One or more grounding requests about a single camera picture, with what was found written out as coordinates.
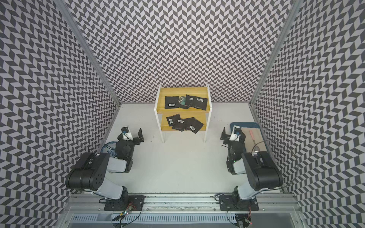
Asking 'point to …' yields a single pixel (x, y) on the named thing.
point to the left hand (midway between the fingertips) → (133, 130)
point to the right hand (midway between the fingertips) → (231, 130)
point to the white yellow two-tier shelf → (203, 116)
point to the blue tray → (249, 125)
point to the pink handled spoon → (256, 148)
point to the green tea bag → (182, 100)
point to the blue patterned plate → (110, 147)
